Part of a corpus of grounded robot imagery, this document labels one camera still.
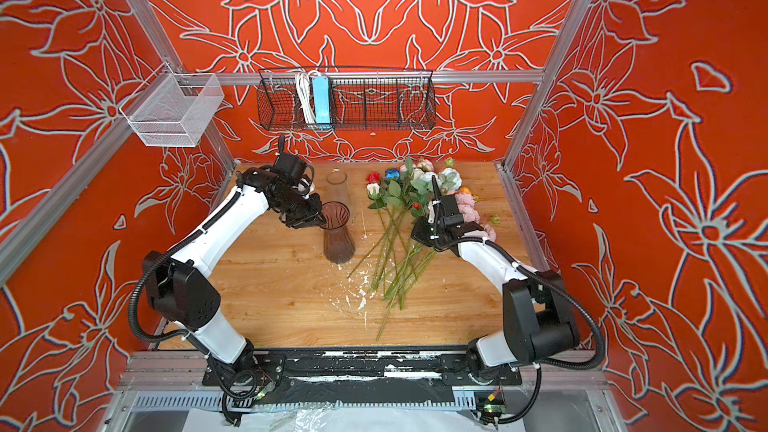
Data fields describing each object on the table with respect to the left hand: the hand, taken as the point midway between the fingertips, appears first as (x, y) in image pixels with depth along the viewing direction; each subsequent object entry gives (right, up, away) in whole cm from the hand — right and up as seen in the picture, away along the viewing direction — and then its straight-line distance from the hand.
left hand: (326, 218), depth 81 cm
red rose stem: (+12, +13, +30) cm, 35 cm away
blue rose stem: (+19, +14, +29) cm, 38 cm away
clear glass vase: (+2, +8, +11) cm, 14 cm away
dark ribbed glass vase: (+1, -9, +12) cm, 15 cm away
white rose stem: (+12, +7, +26) cm, 30 cm away
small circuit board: (+41, -43, -12) cm, 61 cm away
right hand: (+23, -4, +7) cm, 25 cm away
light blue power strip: (-3, +35, +9) cm, 36 cm away
